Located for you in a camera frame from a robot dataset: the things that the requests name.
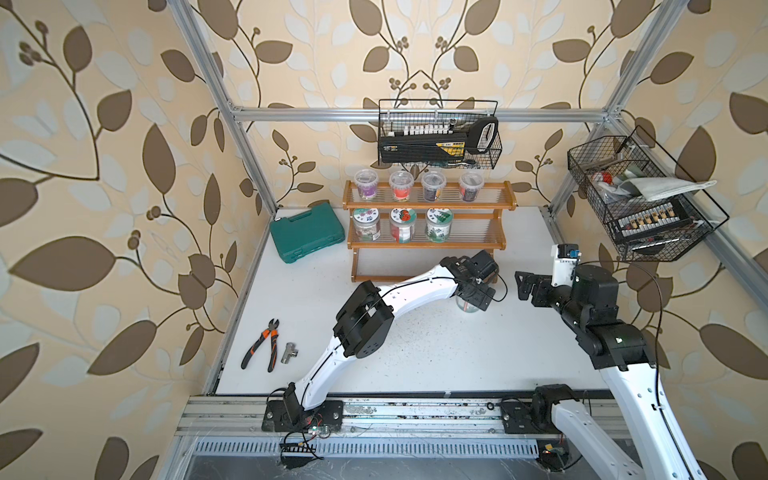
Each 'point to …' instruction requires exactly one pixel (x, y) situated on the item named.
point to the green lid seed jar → (438, 224)
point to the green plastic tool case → (315, 230)
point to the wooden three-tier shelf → (475, 225)
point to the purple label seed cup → (366, 181)
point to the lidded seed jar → (465, 305)
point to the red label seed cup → (401, 182)
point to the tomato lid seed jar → (402, 221)
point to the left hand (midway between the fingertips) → (480, 296)
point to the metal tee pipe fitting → (290, 350)
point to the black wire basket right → (601, 165)
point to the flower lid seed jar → (367, 224)
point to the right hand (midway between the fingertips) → (536, 274)
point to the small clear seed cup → (433, 182)
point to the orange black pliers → (272, 331)
